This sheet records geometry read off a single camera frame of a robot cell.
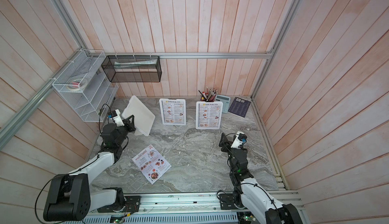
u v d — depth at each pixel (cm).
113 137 65
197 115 95
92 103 78
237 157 63
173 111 95
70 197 41
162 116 99
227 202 73
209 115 95
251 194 55
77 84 73
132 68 104
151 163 86
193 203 75
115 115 73
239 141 70
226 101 115
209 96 102
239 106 114
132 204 73
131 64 90
